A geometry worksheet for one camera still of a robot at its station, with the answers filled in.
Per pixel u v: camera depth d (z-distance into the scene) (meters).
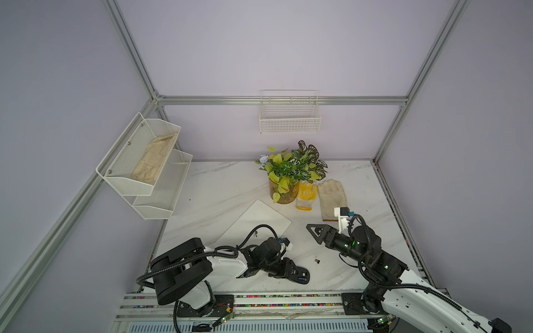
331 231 0.64
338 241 0.65
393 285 0.52
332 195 1.04
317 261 0.84
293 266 0.75
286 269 0.71
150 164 0.78
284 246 0.80
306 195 1.04
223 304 0.73
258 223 0.75
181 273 0.43
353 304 0.73
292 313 0.73
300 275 0.78
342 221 0.66
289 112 0.95
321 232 0.64
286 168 0.84
